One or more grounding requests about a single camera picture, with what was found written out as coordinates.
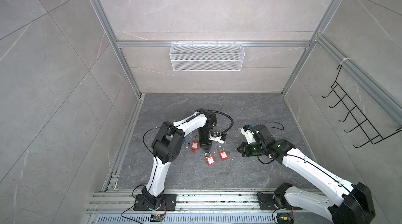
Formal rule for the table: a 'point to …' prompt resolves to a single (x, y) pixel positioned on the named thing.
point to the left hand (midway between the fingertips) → (206, 145)
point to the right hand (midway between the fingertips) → (237, 147)
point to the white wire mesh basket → (207, 57)
